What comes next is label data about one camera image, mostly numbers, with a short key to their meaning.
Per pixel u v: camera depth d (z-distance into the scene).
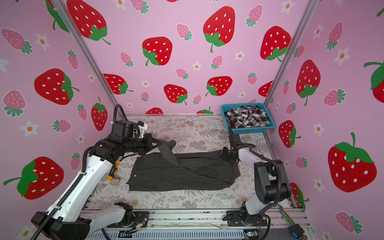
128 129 0.55
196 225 0.73
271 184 0.46
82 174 0.42
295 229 0.70
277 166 0.42
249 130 1.04
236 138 0.76
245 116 1.05
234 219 0.73
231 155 0.80
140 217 0.74
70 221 0.39
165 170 0.89
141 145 0.61
